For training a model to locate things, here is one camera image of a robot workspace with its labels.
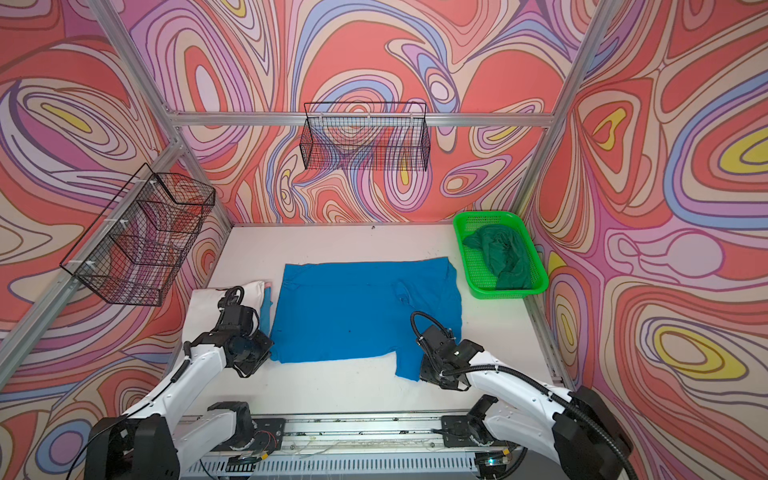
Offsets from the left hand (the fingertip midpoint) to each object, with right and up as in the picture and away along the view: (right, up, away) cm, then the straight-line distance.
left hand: (279, 347), depth 86 cm
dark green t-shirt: (+74, +28, +18) cm, 82 cm away
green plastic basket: (+66, +18, +19) cm, 71 cm away
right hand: (+45, -8, -4) cm, 46 cm away
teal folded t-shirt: (-7, +9, +7) cm, 14 cm away
